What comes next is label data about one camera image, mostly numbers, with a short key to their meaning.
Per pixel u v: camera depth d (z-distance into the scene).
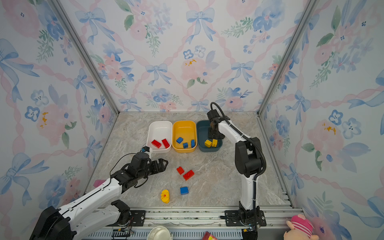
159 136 1.04
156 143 1.00
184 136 1.06
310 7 0.69
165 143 1.00
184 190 0.83
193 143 1.00
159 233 0.71
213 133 0.85
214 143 1.00
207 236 0.66
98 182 0.84
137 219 0.75
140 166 0.63
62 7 0.71
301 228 0.66
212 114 0.80
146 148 0.76
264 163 0.48
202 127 1.16
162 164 0.75
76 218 0.43
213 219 0.75
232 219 0.73
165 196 0.78
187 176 0.87
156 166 0.73
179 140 1.03
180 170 0.90
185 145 0.99
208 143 1.00
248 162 0.54
